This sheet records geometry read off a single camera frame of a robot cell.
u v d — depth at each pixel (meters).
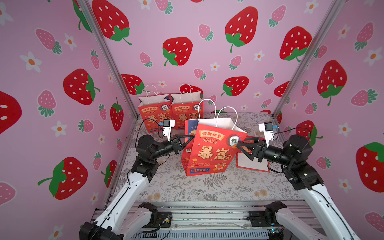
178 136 0.62
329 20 0.72
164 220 0.71
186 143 0.63
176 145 0.58
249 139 0.61
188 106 0.92
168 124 0.59
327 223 0.40
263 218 0.72
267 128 0.53
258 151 0.51
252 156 0.53
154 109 0.95
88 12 0.69
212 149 0.61
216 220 0.75
